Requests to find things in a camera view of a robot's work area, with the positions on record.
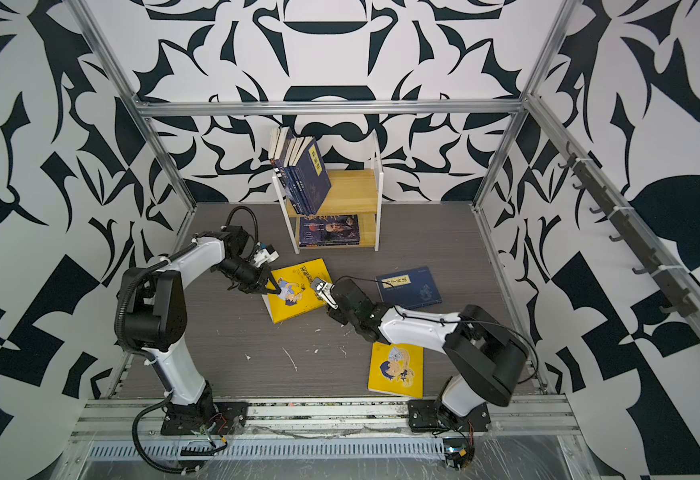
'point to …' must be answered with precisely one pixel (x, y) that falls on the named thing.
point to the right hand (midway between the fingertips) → (337, 289)
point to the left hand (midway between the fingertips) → (277, 288)
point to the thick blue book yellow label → (303, 174)
